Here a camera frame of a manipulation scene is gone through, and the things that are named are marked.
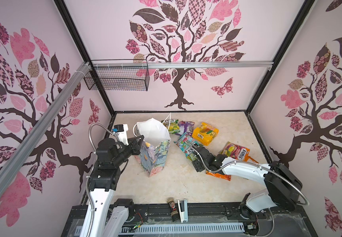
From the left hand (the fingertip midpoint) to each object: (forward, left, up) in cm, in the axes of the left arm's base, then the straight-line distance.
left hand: (144, 139), depth 68 cm
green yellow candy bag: (+29, -13, -26) cm, 41 cm away
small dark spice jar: (-27, -14, -26) cm, 40 cm away
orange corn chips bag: (-9, -43, -25) cm, 51 cm away
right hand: (+2, -29, -25) cm, 38 cm away
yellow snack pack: (+21, -36, -24) cm, 47 cm away
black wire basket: (+48, +23, +4) cm, 53 cm away
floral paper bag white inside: (-4, -5, -3) cm, 7 cm away
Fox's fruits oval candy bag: (+7, -54, -25) cm, 60 cm away
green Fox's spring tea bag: (+12, -23, -24) cm, 35 cm away
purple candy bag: (+28, -22, -26) cm, 45 cm away
